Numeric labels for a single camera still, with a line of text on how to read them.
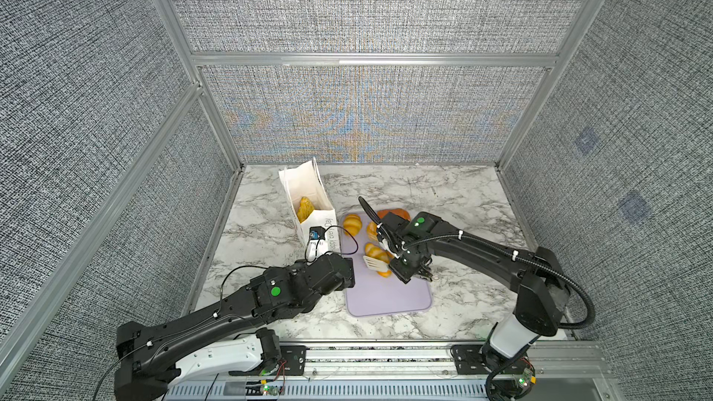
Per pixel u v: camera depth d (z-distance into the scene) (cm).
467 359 73
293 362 73
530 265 44
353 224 96
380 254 88
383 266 81
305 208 95
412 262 68
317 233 61
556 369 73
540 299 42
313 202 99
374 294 84
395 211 103
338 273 49
